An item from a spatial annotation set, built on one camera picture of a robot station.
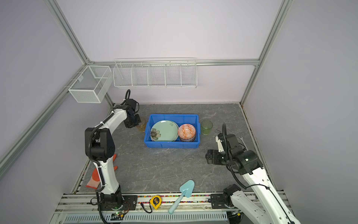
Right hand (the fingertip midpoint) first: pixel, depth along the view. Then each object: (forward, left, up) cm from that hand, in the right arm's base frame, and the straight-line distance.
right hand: (213, 157), depth 72 cm
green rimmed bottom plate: (+25, +30, -13) cm, 41 cm away
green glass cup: (+27, 0, -10) cm, 29 cm away
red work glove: (-8, +68, -16) cm, 71 cm away
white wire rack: (+57, +34, +14) cm, 68 cm away
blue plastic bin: (+36, +19, -13) cm, 43 cm away
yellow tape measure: (-18, +30, -15) cm, 38 cm away
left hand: (+28, +49, -9) cm, 57 cm away
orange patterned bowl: (+22, +14, -10) cm, 28 cm away
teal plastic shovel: (-12, +14, -17) cm, 25 cm away
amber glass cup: (+28, +46, -10) cm, 55 cm away
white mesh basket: (+50, +81, +9) cm, 96 cm away
